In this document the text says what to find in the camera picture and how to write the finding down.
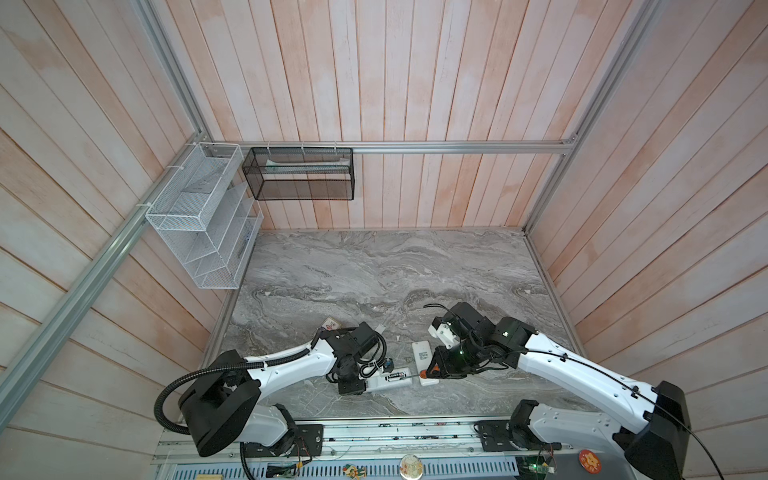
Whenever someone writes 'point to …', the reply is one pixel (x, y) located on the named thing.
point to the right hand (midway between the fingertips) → (429, 374)
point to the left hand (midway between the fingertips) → (352, 385)
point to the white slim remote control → (387, 382)
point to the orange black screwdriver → (424, 374)
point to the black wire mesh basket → (300, 173)
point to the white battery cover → (380, 328)
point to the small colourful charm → (353, 472)
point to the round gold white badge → (411, 467)
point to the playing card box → (331, 324)
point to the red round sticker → (590, 461)
